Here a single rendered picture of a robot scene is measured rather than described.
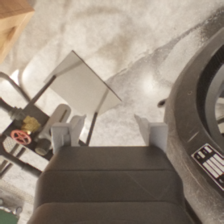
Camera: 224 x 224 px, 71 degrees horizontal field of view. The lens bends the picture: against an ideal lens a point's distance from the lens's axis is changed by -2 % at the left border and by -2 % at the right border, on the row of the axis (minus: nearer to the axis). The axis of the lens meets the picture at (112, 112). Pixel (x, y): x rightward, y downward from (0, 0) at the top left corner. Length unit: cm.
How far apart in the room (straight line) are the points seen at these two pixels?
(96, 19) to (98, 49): 14
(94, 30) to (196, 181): 78
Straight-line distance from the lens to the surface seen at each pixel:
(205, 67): 52
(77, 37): 92
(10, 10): 79
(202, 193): 30
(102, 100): 103
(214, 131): 41
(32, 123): 68
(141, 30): 87
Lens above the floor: 85
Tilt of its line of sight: 51 degrees down
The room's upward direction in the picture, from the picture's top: 170 degrees counter-clockwise
